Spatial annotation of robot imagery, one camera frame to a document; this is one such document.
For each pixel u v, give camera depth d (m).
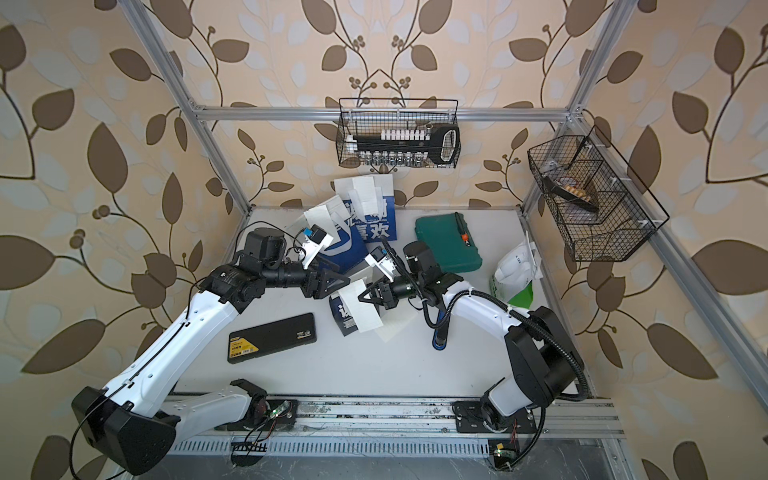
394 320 0.91
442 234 1.10
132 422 0.37
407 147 0.85
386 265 0.72
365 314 0.76
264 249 0.55
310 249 0.62
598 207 0.75
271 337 0.88
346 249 0.93
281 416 0.74
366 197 0.98
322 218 0.87
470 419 0.73
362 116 0.91
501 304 0.50
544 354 0.44
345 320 0.81
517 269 0.83
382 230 1.05
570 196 0.74
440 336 0.84
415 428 0.74
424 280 0.65
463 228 1.15
